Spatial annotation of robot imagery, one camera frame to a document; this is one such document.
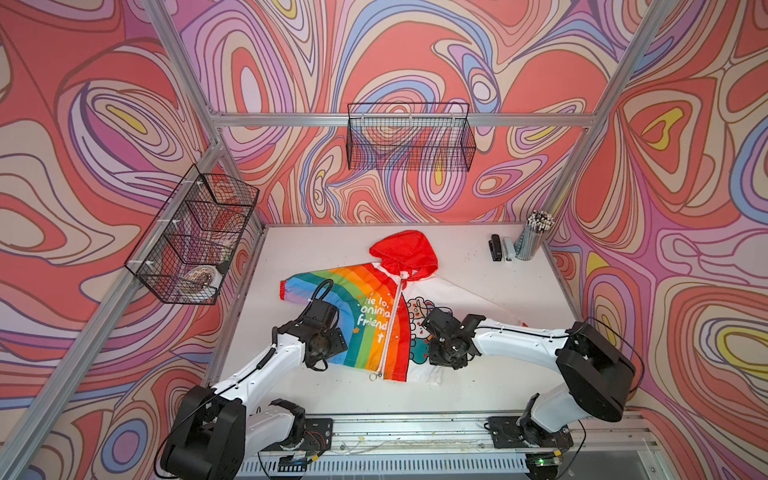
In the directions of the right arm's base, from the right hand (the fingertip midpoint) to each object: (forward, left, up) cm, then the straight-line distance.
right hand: (439, 368), depth 85 cm
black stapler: (+41, -26, +4) cm, 49 cm away
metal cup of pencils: (+39, -36, +18) cm, 56 cm away
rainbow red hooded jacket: (+20, +16, +2) cm, 26 cm away
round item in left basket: (+15, +58, +29) cm, 67 cm away
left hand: (+5, +29, +3) cm, 30 cm away
